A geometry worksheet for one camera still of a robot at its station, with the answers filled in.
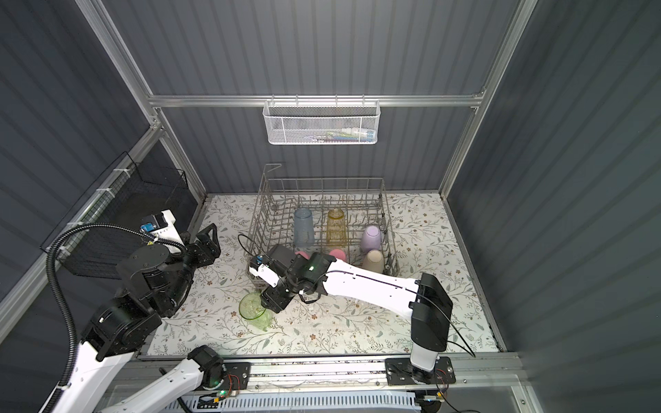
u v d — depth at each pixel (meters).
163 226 0.48
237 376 0.73
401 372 0.72
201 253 0.52
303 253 0.56
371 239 0.89
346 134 0.91
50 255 0.41
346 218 0.92
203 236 0.53
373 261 0.82
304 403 0.77
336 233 0.92
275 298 0.62
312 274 0.51
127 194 0.79
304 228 1.00
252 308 0.70
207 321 0.85
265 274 0.64
